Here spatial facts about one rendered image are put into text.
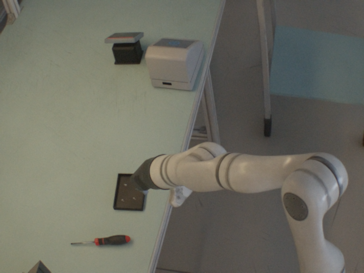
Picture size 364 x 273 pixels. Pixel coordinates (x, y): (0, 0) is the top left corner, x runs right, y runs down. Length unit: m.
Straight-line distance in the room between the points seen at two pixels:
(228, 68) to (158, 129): 1.56
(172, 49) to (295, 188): 0.88
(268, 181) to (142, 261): 0.54
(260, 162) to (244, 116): 1.94
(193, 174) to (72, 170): 0.61
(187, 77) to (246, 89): 1.40
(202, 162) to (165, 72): 0.64
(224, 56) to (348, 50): 0.81
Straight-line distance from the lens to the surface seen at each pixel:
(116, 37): 1.76
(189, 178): 1.08
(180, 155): 1.17
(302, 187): 0.83
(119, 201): 1.51
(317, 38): 2.88
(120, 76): 1.79
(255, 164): 0.97
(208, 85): 2.35
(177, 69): 1.63
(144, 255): 1.42
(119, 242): 1.43
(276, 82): 2.64
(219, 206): 2.61
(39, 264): 1.25
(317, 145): 2.80
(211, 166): 1.04
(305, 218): 0.86
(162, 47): 1.63
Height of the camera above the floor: 2.26
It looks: 52 degrees down
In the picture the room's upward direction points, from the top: 13 degrees counter-clockwise
